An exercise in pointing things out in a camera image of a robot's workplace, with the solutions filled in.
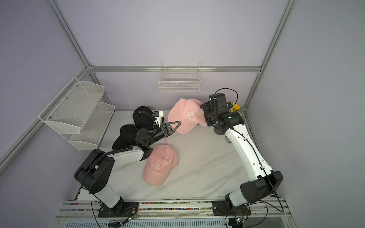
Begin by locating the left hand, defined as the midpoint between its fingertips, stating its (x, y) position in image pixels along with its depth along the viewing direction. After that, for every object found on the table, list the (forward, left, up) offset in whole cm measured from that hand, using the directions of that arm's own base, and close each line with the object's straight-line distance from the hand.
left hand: (180, 124), depth 73 cm
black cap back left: (+24, +29, -22) cm, 44 cm away
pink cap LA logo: (-11, +12, -21) cm, 27 cm away
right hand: (+7, -12, +2) cm, 14 cm away
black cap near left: (+8, +38, -24) cm, 46 cm away
